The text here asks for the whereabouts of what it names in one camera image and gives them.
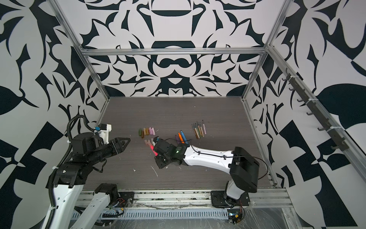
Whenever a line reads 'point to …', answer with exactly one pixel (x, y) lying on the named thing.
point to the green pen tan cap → (198, 129)
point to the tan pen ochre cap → (202, 133)
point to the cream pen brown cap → (196, 131)
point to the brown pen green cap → (195, 132)
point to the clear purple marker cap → (146, 142)
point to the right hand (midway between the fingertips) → (157, 160)
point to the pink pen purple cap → (204, 129)
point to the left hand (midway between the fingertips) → (127, 138)
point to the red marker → (152, 148)
